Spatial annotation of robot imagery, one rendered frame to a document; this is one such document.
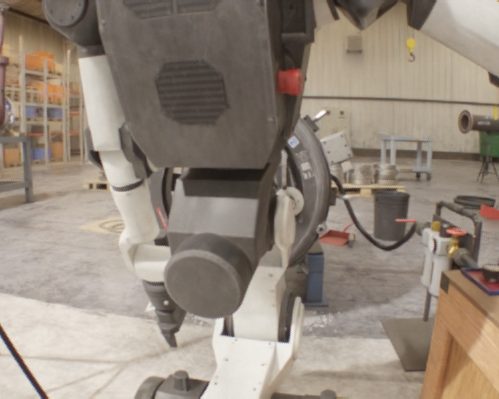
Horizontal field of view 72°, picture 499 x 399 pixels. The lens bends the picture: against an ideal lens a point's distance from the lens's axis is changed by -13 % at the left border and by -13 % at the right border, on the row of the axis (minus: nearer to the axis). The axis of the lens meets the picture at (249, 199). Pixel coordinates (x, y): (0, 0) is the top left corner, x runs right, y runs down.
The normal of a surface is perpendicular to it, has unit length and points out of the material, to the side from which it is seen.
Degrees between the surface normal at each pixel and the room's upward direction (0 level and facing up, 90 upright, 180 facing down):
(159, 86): 120
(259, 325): 101
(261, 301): 115
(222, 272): 105
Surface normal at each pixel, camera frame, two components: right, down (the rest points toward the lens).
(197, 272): -0.22, 0.41
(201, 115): -0.20, 0.63
